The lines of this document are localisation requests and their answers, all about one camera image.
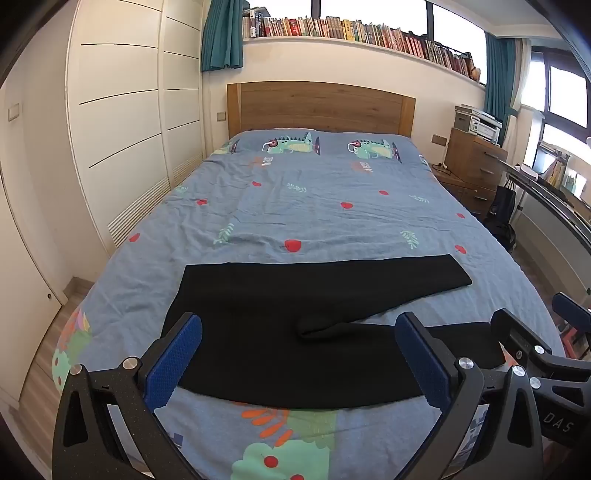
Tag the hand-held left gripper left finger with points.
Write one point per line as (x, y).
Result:
(173, 362)

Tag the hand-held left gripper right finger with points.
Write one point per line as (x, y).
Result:
(422, 364)

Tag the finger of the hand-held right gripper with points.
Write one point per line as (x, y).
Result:
(512, 334)
(572, 311)

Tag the black pants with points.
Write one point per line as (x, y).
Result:
(277, 314)

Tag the white radiator cover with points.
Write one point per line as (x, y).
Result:
(549, 240)

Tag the glass desk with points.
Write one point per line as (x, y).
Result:
(549, 194)

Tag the black bag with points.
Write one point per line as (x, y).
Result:
(501, 205)

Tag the wooden dresser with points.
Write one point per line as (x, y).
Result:
(475, 161)

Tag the blue printed bedsheet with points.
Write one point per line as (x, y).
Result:
(323, 217)

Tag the white printer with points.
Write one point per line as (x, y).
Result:
(478, 122)

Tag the teal curtain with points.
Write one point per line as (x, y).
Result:
(501, 78)
(222, 37)

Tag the white wardrobe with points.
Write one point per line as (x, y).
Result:
(120, 115)

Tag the wooden headboard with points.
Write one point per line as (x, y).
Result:
(318, 106)

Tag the row of books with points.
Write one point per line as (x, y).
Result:
(351, 30)

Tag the wall socket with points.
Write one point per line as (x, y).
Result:
(439, 140)

